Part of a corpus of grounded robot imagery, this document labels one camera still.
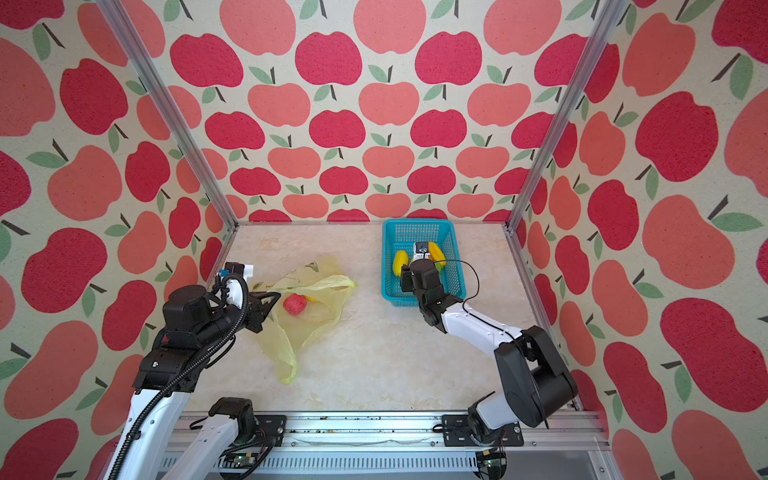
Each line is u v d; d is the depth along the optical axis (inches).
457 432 28.9
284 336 28.3
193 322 19.5
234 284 22.9
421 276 26.5
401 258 41.1
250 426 26.5
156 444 16.6
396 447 29.0
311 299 37.6
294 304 36.0
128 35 28.5
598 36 28.6
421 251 30.1
